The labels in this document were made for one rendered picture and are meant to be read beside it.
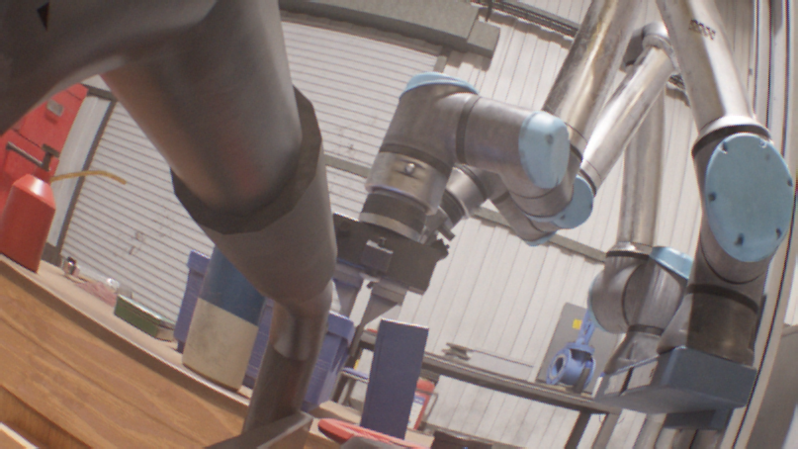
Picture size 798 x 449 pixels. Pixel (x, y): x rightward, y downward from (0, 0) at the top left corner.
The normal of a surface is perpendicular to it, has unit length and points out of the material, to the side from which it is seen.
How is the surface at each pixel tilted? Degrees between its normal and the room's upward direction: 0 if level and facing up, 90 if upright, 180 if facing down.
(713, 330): 70
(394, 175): 91
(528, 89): 90
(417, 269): 90
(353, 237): 90
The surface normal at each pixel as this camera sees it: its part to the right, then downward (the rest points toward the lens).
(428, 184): 0.57, 0.04
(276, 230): 0.52, 0.84
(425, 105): -0.28, -0.32
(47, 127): 0.79, 0.18
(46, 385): 0.05, -0.19
